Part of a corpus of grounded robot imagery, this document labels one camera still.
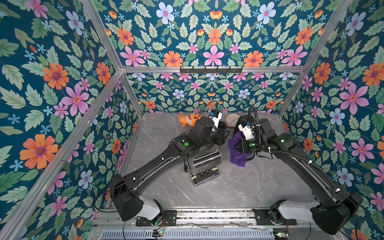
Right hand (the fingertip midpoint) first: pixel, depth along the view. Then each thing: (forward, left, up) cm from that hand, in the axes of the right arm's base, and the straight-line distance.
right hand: (238, 143), depth 73 cm
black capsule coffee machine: (-8, -3, +9) cm, 12 cm away
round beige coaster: (+36, -3, -21) cm, 42 cm away
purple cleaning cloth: (-8, +1, +2) cm, 9 cm away
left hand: (+1, +6, +8) cm, 10 cm away
